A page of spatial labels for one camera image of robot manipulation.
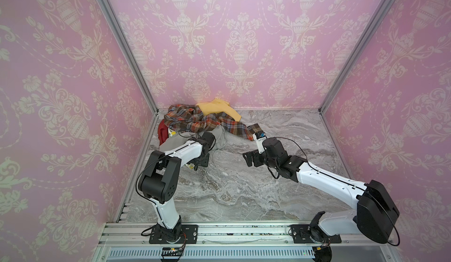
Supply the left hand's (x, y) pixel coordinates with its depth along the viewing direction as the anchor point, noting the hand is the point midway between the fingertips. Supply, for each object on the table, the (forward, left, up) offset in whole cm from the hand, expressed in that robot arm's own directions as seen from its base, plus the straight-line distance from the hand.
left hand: (198, 162), depth 94 cm
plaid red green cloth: (+22, +11, +11) cm, 27 cm away
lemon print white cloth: (-3, +3, +3) cm, 6 cm away
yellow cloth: (+41, -9, +4) cm, 42 cm away
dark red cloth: (+16, +22, +6) cm, 27 cm away
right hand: (-1, -27, +14) cm, 31 cm away
